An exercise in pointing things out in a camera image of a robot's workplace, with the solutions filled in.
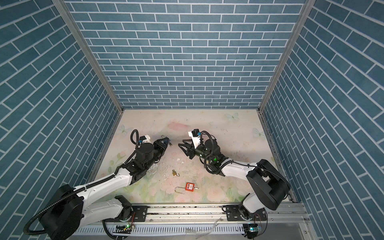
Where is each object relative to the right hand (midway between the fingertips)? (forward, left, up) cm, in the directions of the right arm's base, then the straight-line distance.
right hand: (179, 142), depth 78 cm
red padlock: (-17, -6, -18) cm, 25 cm away
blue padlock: (+1, +7, -1) cm, 7 cm away
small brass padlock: (-9, +4, -20) cm, 22 cm away
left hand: (+2, +6, -2) cm, 7 cm away
